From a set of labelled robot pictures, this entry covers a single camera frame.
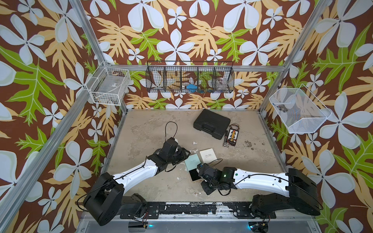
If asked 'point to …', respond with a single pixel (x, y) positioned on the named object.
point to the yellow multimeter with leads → (233, 134)
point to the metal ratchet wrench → (226, 138)
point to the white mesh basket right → (300, 111)
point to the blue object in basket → (192, 88)
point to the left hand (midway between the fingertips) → (190, 152)
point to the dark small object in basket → (282, 108)
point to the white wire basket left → (108, 85)
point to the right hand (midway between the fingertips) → (202, 187)
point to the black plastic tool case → (212, 123)
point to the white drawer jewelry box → (208, 156)
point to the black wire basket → (190, 77)
